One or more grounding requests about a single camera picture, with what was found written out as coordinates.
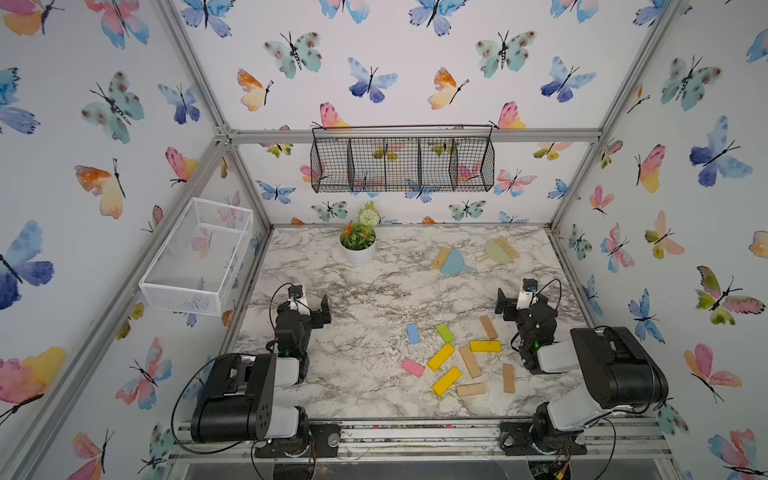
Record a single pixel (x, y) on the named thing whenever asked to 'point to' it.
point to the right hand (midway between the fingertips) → (521, 287)
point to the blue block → (413, 333)
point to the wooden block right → (509, 378)
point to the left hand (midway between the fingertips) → (313, 294)
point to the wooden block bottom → (471, 390)
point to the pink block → (413, 367)
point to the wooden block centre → (470, 362)
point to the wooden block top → (488, 327)
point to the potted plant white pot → (358, 243)
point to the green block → (445, 333)
